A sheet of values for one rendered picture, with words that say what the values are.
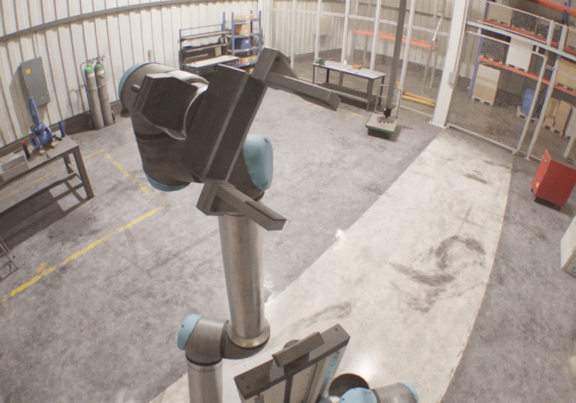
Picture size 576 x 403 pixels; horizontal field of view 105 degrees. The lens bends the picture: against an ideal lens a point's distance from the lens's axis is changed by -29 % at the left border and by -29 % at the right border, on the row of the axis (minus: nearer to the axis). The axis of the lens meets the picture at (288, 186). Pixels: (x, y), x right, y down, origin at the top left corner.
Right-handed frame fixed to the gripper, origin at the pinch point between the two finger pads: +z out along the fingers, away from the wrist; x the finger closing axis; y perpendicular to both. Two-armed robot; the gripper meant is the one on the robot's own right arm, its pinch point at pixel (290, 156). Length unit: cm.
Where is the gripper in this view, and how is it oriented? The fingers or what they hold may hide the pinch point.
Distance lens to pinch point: 31.7
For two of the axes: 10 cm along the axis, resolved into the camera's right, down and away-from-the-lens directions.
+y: 5.0, 0.9, 8.6
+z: 7.6, 4.2, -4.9
